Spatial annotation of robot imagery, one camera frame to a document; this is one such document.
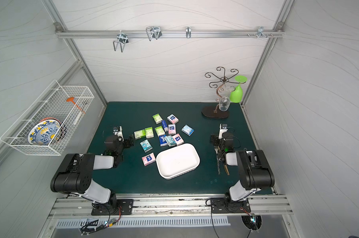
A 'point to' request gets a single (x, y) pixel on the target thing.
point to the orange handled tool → (71, 99)
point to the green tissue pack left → (140, 134)
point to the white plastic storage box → (177, 161)
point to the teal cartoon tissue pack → (146, 146)
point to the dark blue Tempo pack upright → (164, 125)
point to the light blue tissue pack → (188, 130)
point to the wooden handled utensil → (226, 169)
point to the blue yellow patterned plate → (43, 132)
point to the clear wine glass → (224, 103)
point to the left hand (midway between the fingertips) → (125, 135)
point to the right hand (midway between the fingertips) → (221, 132)
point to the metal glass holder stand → (214, 112)
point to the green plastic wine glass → (236, 93)
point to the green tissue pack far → (157, 118)
